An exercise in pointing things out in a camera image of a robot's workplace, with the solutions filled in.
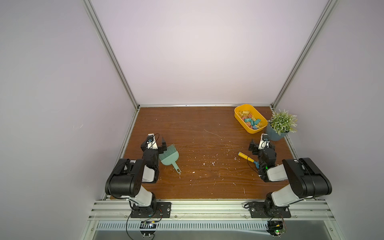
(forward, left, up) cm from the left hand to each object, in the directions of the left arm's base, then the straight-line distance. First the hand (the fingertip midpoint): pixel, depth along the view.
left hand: (156, 137), depth 89 cm
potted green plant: (+7, -76, +6) cm, 76 cm away
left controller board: (-44, -1, -14) cm, 46 cm away
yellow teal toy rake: (-9, -57, -9) cm, 58 cm away
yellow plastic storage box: (+23, -64, -9) cm, 69 cm away
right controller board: (-43, -63, -10) cm, 77 cm away
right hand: (0, -66, -1) cm, 66 cm away
